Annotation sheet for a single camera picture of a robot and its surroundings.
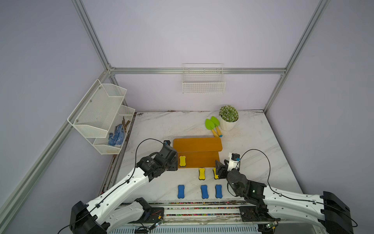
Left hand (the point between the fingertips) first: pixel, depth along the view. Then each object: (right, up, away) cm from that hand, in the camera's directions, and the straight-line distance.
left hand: (170, 162), depth 78 cm
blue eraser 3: (+27, -18, +3) cm, 33 cm away
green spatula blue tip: (+32, +23, +35) cm, 52 cm away
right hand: (+27, -1, +2) cm, 27 cm away
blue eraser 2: (+19, -17, +3) cm, 26 cm away
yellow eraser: (+6, -2, +13) cm, 14 cm away
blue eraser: (+6, -17, +3) cm, 18 cm away
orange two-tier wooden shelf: (+18, +2, +18) cm, 25 cm away
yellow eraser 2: (+18, -8, +10) cm, 22 cm away
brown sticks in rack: (-32, +21, +17) cm, 42 cm away
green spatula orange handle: (+26, +21, +36) cm, 49 cm away
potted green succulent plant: (+38, +26, +20) cm, 50 cm away
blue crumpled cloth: (-33, +13, +9) cm, 37 cm away
